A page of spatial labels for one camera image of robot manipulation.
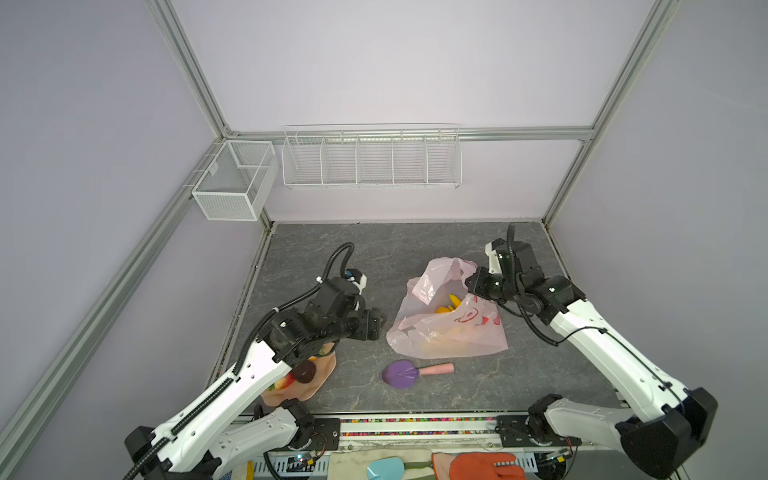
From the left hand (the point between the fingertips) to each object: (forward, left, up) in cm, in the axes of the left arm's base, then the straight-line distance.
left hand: (371, 322), depth 70 cm
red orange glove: (-28, -24, -20) cm, 42 cm away
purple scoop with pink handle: (-7, -7, -20) cm, 22 cm away
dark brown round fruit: (-5, +19, -16) cm, 26 cm away
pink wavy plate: (-9, +20, -19) cm, 29 cm away
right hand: (+9, -24, +1) cm, 26 cm away
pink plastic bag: (0, -17, 0) cm, 17 cm away
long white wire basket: (+65, -1, +2) cm, 65 cm away
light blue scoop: (-27, -1, -21) cm, 34 cm away
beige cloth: (-26, +6, -21) cm, 34 cm away
